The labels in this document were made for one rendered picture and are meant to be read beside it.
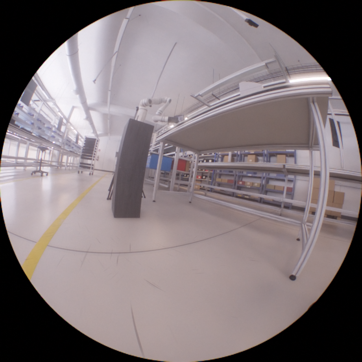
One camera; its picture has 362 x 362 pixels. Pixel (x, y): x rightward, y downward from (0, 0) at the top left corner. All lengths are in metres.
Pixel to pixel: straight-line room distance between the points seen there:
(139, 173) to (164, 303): 0.91
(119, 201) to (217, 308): 0.95
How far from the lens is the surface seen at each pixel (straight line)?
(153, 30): 3.76
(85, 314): 0.46
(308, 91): 0.77
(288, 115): 1.03
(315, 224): 0.67
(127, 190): 1.01
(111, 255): 0.63
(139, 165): 1.02
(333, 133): 3.00
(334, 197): 4.04
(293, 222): 1.43
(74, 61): 4.51
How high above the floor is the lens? 0.41
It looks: 1 degrees down
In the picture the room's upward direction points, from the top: 9 degrees clockwise
